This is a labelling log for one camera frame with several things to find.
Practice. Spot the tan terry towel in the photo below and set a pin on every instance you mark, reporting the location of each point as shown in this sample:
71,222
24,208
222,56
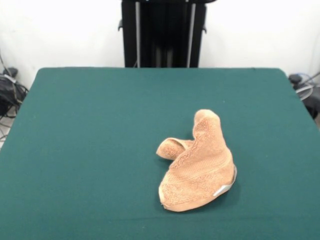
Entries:
200,165

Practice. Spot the dark green table cloth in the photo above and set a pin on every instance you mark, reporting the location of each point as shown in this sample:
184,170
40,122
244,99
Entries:
87,150

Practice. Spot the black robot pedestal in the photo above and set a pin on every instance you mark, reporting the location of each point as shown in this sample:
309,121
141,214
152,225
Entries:
162,35

